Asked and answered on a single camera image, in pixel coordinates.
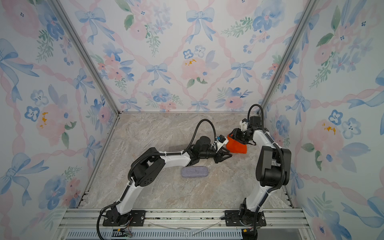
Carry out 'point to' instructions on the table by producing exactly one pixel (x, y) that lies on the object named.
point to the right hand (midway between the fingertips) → (234, 135)
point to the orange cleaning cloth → (234, 146)
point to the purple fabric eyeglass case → (194, 171)
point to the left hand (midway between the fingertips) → (232, 153)
